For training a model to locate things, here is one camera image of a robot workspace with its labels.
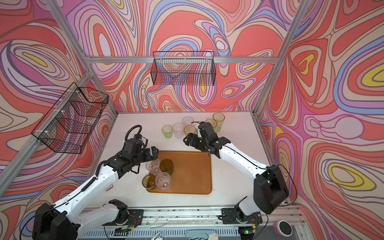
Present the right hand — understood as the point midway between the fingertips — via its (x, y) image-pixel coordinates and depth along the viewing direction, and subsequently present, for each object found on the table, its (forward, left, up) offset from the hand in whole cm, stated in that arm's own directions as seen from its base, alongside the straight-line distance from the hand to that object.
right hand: (189, 144), depth 83 cm
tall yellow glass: (+20, -16, -4) cm, 26 cm away
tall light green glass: (+23, -21, -3) cm, 31 cm away
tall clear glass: (+22, +8, -12) cm, 26 cm away
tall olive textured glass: (-7, +14, -11) cm, 19 cm away
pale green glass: (+20, +16, -12) cm, 28 cm away
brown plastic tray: (-10, -1, -14) cm, 18 cm away
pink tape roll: (-39, -41, -11) cm, 58 cm away
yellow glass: (+18, 0, -9) cm, 20 cm away
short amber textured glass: (-15, +24, -14) cm, 32 cm away
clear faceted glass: (-6, +22, -14) cm, 27 cm away
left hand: (-2, +20, -2) cm, 20 cm away
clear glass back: (-15, +16, -14) cm, 26 cm away
